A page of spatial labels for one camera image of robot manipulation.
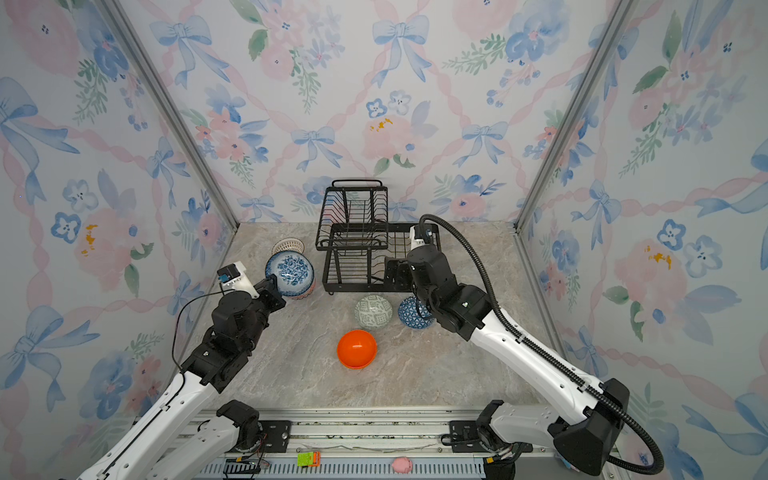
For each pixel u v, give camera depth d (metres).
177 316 0.58
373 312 0.95
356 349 0.86
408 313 0.95
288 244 1.10
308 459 0.69
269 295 0.65
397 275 0.62
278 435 0.74
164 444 0.45
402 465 0.69
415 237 0.62
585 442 0.37
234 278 0.62
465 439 0.73
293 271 0.76
